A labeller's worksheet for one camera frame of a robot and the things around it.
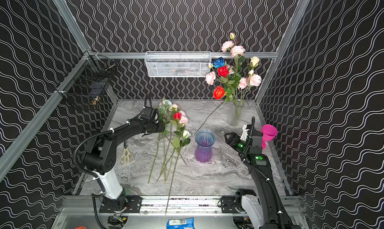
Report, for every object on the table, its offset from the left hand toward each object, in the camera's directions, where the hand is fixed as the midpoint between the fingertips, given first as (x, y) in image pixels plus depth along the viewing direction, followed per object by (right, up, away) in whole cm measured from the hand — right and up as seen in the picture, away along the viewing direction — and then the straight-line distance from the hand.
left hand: (167, 128), depth 96 cm
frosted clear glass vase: (+45, +6, +9) cm, 47 cm away
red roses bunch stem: (+6, +5, +5) cm, 10 cm away
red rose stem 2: (+37, +23, -10) cm, 45 cm away
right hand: (+36, -3, -16) cm, 39 cm away
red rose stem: (+19, -3, +7) cm, 20 cm away
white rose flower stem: (+11, -10, +1) cm, 14 cm away
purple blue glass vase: (+23, -5, -14) cm, 27 cm away
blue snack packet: (+11, -42, -27) cm, 51 cm away
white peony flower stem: (-3, +7, +8) cm, 11 cm away
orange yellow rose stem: (-7, -18, -5) cm, 20 cm away
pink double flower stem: (+29, +32, -11) cm, 45 cm away
